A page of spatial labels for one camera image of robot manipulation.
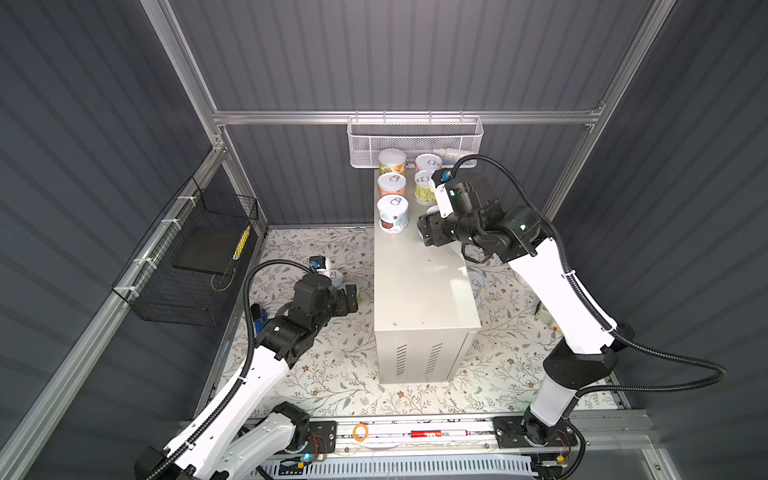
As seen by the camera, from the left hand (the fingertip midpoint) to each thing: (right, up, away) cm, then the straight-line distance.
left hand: (341, 288), depth 76 cm
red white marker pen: (+25, -36, -2) cm, 44 cm away
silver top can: (-5, +1, +23) cm, 24 cm away
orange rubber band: (+4, -37, -2) cm, 38 cm away
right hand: (+23, +16, -8) cm, 29 cm away
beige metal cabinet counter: (+20, -4, -18) cm, 27 cm away
